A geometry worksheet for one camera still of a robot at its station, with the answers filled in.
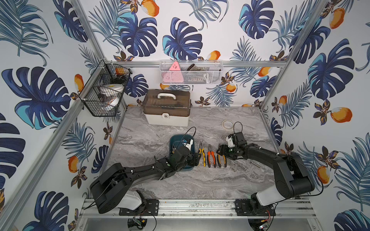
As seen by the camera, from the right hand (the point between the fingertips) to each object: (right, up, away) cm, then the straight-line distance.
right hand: (221, 152), depth 93 cm
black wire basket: (-74, +51, -1) cm, 90 cm away
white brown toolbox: (-35, +30, -1) cm, 46 cm away
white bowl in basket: (-71, +37, -3) cm, 80 cm away
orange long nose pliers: (-8, -2, -1) cm, 8 cm away
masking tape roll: (+9, +18, +17) cm, 26 cm away
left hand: (-16, +2, -11) cm, 20 cm away
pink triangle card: (-30, +49, -4) cm, 58 cm away
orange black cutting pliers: (-2, -5, -3) cm, 6 cm away
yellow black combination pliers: (-12, +1, +2) cm, 13 cm away
